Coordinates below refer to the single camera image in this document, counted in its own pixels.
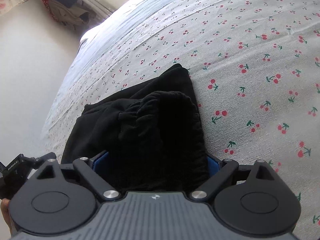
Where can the person's left hand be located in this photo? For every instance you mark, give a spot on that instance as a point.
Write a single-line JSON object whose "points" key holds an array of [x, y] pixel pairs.
{"points": [[5, 213]]}

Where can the cherry print cloth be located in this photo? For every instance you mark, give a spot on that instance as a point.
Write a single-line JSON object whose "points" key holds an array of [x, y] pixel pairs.
{"points": [[254, 65]]}

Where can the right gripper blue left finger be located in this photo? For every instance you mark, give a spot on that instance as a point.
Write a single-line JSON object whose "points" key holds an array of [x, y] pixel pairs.
{"points": [[87, 170]]}

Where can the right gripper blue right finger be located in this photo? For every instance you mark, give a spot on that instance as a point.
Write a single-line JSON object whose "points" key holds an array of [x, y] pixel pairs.
{"points": [[222, 175]]}

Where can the hanging clothes in corner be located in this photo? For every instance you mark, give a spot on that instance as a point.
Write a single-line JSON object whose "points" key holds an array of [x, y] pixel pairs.
{"points": [[74, 14]]}

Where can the black pants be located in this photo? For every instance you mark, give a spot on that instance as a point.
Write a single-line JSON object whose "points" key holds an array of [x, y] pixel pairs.
{"points": [[152, 135]]}

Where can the grey-blue bed sheet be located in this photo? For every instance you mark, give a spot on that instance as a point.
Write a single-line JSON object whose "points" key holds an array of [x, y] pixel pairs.
{"points": [[100, 38]]}

